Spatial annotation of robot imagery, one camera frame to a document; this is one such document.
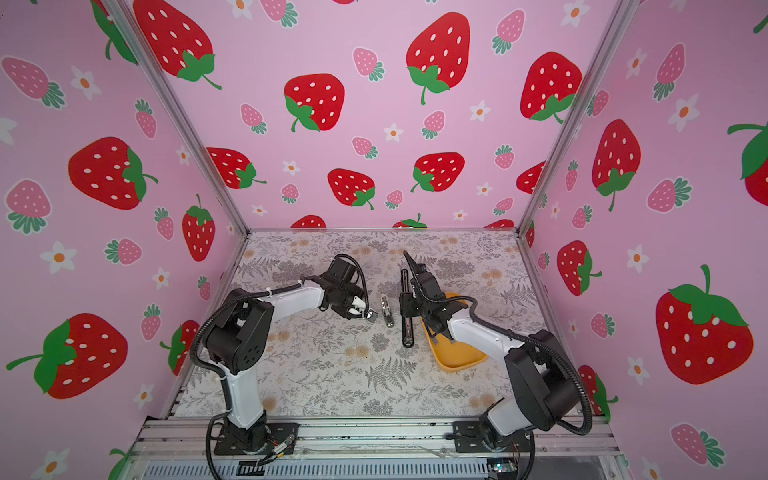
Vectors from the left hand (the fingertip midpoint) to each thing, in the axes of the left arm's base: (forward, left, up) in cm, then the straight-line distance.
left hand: (360, 294), depth 99 cm
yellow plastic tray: (-21, -29, -1) cm, 35 cm away
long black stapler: (-16, -16, -1) cm, 22 cm away
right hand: (-5, -15, +7) cm, 18 cm away
